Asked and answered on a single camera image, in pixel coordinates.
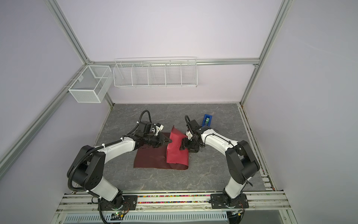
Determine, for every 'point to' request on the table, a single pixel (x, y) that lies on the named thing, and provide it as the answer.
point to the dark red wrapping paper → (168, 155)
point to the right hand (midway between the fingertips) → (184, 150)
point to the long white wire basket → (152, 72)
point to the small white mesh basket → (91, 84)
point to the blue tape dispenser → (207, 121)
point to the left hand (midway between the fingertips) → (171, 143)
